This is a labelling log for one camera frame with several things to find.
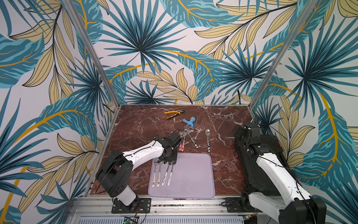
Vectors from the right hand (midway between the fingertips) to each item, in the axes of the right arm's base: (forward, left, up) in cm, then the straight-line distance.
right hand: (242, 130), depth 82 cm
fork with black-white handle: (+13, +29, -18) cm, 36 cm away
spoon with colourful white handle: (-12, +50, -17) cm, 54 cm away
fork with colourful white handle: (-10, +52, -18) cm, 56 cm away
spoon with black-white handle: (+11, +16, -18) cm, 27 cm away
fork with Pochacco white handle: (-19, +46, -17) cm, 52 cm away
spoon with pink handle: (+10, +32, -18) cm, 38 cm away
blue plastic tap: (+20, +28, -17) cm, 38 cm away
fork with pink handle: (+12, +35, -19) cm, 42 cm away
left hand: (-11, +42, -15) cm, 46 cm away
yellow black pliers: (+30, +37, -17) cm, 51 cm away
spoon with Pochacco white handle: (-12, +42, -17) cm, 47 cm away
